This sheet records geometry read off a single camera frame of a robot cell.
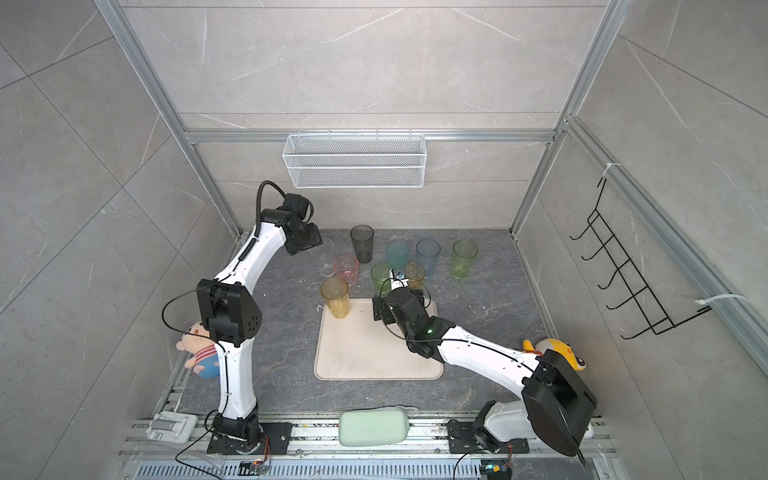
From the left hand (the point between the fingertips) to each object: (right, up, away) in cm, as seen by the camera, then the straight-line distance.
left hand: (316, 237), depth 95 cm
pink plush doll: (-27, -35, -15) cm, 46 cm away
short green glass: (+21, -12, +4) cm, 25 cm away
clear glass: (+1, -7, +7) cm, 10 cm away
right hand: (+25, -17, -12) cm, 33 cm away
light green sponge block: (+20, -49, -22) cm, 57 cm away
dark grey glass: (+14, +1, +9) cm, 17 cm away
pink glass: (+9, -10, +8) cm, 16 cm away
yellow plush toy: (+71, -31, -14) cm, 79 cm away
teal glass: (+27, -5, +6) cm, 28 cm away
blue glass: (+37, -5, 0) cm, 37 cm away
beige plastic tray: (+14, -35, -4) cm, 38 cm away
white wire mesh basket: (+11, +26, +5) cm, 29 cm away
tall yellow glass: (+6, -17, -1) cm, 19 cm away
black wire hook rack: (+79, -8, -27) cm, 84 cm away
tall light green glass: (+48, -5, 0) cm, 49 cm away
